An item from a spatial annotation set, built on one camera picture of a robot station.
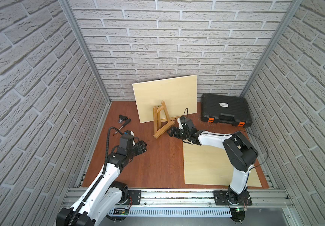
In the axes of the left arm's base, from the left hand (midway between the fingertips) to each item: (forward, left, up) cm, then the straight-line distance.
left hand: (143, 143), depth 82 cm
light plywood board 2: (+30, -23, +13) cm, 40 cm away
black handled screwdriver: (+26, +15, -11) cm, 32 cm away
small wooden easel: (+21, -11, -8) cm, 25 cm away
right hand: (+12, -18, -5) cm, 22 cm away
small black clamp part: (+27, +21, -11) cm, 36 cm away
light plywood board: (-9, -40, -11) cm, 42 cm away
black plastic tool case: (+31, -62, -3) cm, 70 cm away
